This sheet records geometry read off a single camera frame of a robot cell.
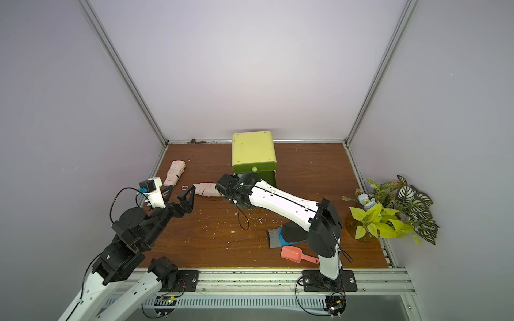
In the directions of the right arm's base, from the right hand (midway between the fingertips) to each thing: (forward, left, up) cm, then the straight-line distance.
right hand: (258, 181), depth 79 cm
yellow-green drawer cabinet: (+14, +2, +2) cm, 14 cm away
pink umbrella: (+17, +46, -16) cm, 52 cm away
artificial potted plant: (-13, -46, +3) cm, 48 cm away
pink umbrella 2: (+5, +26, -15) cm, 30 cm away
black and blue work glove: (-14, -14, -19) cm, 27 cm away
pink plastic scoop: (-22, -15, -20) cm, 34 cm away
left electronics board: (-40, +34, -22) cm, 57 cm away
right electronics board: (-38, -29, -21) cm, 52 cm away
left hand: (-10, +23, +11) cm, 28 cm away
